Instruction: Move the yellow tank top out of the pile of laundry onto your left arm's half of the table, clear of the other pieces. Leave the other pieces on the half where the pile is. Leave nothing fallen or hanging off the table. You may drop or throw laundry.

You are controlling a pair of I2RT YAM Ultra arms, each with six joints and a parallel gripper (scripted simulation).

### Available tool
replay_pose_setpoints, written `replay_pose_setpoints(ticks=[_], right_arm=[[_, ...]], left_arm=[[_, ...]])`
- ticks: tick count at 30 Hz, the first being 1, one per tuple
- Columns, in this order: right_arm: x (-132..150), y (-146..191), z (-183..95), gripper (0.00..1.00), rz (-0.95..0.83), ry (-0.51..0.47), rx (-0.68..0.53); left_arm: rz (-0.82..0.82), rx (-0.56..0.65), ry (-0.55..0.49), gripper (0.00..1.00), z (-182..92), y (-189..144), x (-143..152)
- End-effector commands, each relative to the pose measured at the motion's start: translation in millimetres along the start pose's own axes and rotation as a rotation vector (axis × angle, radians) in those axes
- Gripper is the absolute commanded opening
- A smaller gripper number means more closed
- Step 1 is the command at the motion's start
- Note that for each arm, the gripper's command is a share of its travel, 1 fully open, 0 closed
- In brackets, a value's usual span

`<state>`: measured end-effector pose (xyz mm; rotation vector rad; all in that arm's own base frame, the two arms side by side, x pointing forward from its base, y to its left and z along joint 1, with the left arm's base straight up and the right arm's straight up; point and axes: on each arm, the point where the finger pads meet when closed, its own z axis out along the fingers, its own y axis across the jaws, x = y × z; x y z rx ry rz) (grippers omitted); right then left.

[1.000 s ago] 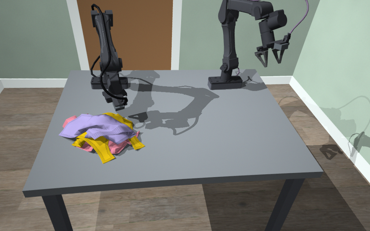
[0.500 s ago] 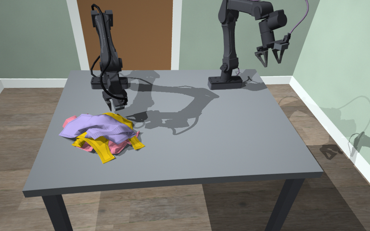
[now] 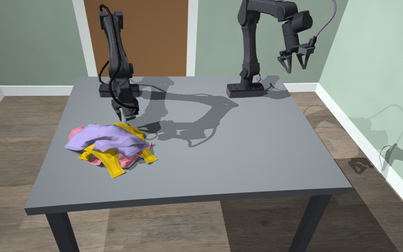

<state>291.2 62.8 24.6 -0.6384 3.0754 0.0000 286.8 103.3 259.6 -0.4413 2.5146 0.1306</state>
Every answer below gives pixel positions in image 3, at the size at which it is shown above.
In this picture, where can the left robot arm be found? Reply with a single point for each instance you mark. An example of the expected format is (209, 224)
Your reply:
(248, 17)

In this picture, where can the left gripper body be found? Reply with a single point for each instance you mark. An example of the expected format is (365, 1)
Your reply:
(292, 45)

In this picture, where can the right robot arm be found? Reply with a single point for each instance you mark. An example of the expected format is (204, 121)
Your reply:
(112, 26)

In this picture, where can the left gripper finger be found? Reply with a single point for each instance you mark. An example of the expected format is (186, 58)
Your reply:
(289, 59)
(299, 56)

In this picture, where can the yellow cloth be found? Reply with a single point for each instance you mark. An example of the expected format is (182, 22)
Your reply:
(110, 157)

